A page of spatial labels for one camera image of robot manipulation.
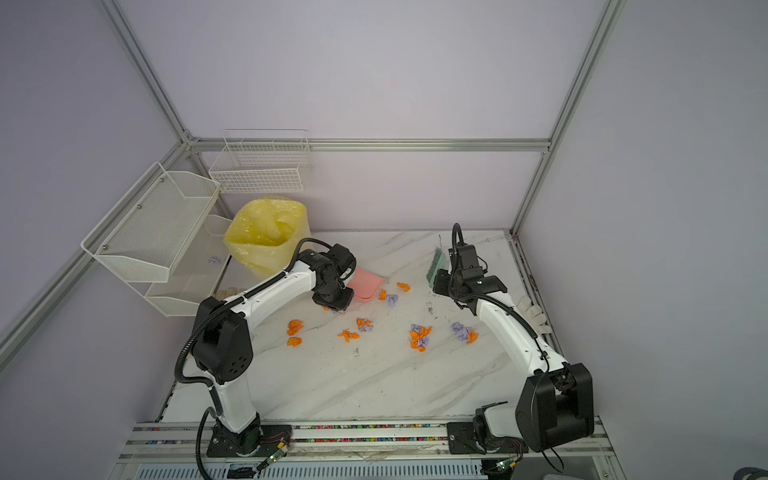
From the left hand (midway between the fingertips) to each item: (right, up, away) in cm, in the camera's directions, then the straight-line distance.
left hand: (338, 307), depth 87 cm
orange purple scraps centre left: (+7, -7, +6) cm, 11 cm away
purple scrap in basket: (-41, +14, +6) cm, 44 cm away
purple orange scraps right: (+38, -9, +4) cm, 39 cm away
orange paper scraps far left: (-16, -8, +6) cm, 19 cm away
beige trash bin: (-28, +23, +17) cm, 40 cm away
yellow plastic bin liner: (-29, +23, +17) cm, 41 cm away
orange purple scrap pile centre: (+24, -10, +4) cm, 26 cm away
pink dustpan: (+7, +6, +11) cm, 14 cm away
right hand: (+29, +9, -2) cm, 31 cm away
